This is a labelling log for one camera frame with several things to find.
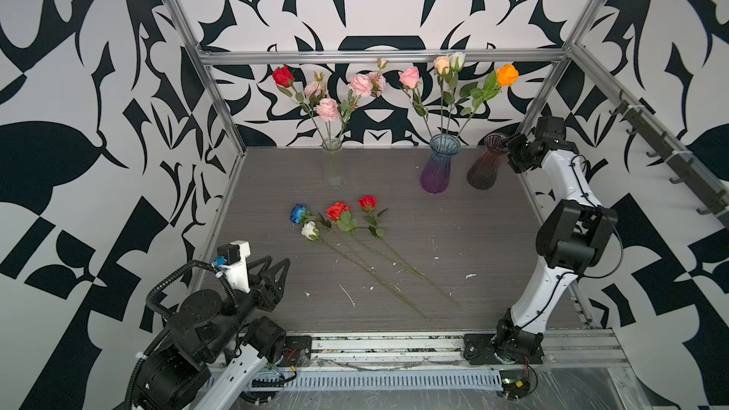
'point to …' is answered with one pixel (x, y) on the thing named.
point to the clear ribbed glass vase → (335, 177)
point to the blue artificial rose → (303, 214)
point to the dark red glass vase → (483, 173)
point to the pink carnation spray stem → (327, 109)
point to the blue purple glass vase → (435, 177)
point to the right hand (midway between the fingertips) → (508, 143)
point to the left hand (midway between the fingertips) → (278, 256)
